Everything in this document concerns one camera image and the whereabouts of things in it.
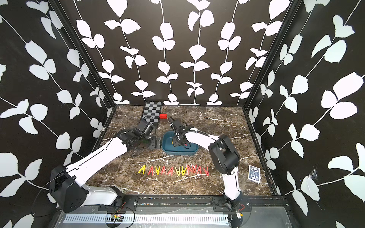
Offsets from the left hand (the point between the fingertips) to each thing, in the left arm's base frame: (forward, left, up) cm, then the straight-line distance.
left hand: (156, 142), depth 80 cm
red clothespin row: (-12, -8, -16) cm, 21 cm away
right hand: (+7, -11, -11) cm, 17 cm away
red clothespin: (-11, +4, -15) cm, 19 cm away
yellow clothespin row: (-13, -12, -15) cm, 23 cm away
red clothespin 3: (-11, -19, -15) cm, 27 cm away
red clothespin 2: (-11, -3, -16) cm, 19 cm away
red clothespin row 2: (-14, -30, -15) cm, 36 cm away
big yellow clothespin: (-9, +9, -15) cm, 20 cm away
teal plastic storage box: (+5, -6, -18) cm, 20 cm away
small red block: (+33, 0, -16) cm, 37 cm away
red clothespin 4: (-12, -25, -15) cm, 32 cm away
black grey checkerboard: (+36, +9, -14) cm, 40 cm away
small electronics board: (-34, +19, -16) cm, 42 cm away
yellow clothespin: (-11, +1, -16) cm, 19 cm away
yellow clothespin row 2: (-12, -15, -16) cm, 25 cm away
